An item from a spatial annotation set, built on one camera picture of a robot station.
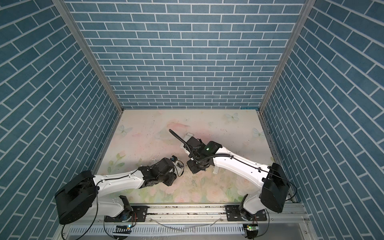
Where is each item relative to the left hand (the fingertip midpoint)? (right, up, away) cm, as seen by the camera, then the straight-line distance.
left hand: (174, 176), depth 86 cm
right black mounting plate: (+32, -14, -13) cm, 37 cm away
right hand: (+10, +9, -9) cm, 16 cm away
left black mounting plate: (-16, -14, -13) cm, 25 cm away
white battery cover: (+25, +3, +2) cm, 25 cm away
